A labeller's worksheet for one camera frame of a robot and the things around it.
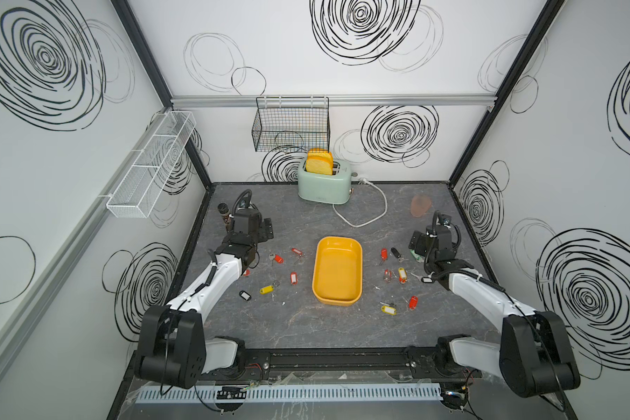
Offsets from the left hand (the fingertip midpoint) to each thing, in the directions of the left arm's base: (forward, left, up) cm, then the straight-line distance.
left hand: (251, 223), depth 87 cm
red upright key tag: (-19, -55, -15) cm, 61 cm away
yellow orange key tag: (-10, -53, -14) cm, 56 cm away
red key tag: (-1, -14, -15) cm, 21 cm away
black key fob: (-1, -53, -15) cm, 55 cm away
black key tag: (-19, +1, -15) cm, 24 cm away
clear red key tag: (-10, -48, -14) cm, 51 cm away
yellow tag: (-16, -6, -16) cm, 24 cm away
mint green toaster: (+23, -30, -5) cm, 38 cm away
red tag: (-12, -15, -15) cm, 24 cm away
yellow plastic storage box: (-10, -30, -14) cm, 34 cm away
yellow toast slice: (+26, -23, +6) cm, 35 cm away
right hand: (-2, -62, -3) cm, 62 cm away
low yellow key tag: (-22, -47, -15) cm, 54 cm away
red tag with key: (-2, -48, -14) cm, 50 cm away
